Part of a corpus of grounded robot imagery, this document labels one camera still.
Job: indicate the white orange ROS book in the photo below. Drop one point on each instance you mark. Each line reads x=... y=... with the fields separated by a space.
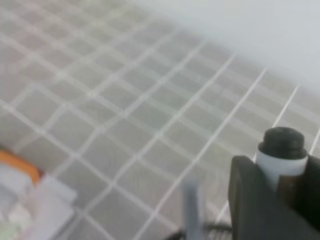
x=17 y=175

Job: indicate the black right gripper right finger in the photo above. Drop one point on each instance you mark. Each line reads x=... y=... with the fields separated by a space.
x=302 y=192

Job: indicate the grey pen in holder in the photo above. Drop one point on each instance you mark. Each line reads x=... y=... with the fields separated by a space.
x=191 y=211

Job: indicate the white marker black cap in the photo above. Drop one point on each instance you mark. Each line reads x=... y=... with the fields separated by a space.
x=281 y=153

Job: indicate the grey checked tablecloth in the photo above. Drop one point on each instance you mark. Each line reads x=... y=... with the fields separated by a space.
x=122 y=105

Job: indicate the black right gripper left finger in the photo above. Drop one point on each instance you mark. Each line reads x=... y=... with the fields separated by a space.
x=256 y=212

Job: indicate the magazine under ROS book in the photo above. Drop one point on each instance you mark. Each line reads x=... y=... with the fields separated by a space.
x=39 y=212

